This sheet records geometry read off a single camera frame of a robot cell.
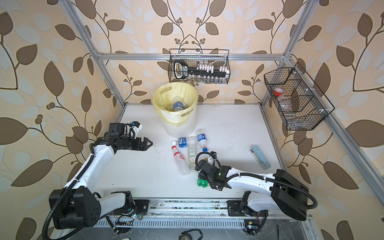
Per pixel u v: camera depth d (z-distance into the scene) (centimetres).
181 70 84
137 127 75
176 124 84
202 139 95
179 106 93
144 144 74
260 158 86
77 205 40
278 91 81
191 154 87
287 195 42
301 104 73
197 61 82
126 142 69
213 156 75
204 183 78
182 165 85
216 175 60
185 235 65
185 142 94
